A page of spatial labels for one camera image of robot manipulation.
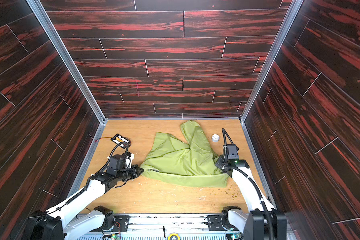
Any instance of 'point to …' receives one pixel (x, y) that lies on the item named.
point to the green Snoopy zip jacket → (192, 162)
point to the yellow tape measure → (174, 234)
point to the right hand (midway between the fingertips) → (225, 162)
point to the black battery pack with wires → (122, 141)
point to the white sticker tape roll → (215, 138)
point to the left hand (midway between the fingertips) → (144, 170)
